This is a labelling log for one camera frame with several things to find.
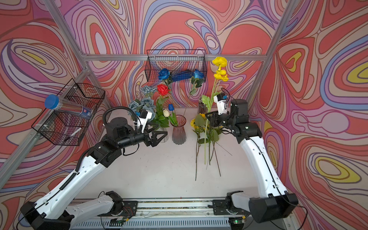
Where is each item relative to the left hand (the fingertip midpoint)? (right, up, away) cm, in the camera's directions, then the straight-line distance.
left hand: (164, 129), depth 63 cm
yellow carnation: (+27, -8, +38) cm, 47 cm away
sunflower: (+29, -11, +35) cm, 47 cm away
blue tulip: (+1, +12, +18) cm, 22 cm away
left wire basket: (-54, +1, +6) cm, 54 cm away
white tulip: (-1, +8, +13) cm, 16 cm away
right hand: (+21, +5, +8) cm, 23 cm away
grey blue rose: (-11, +13, +13) cm, 22 cm away
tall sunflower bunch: (+20, +3, +38) cm, 43 cm away
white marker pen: (-48, -3, +9) cm, 49 cm away
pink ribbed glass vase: (+5, -5, +37) cm, 38 cm away
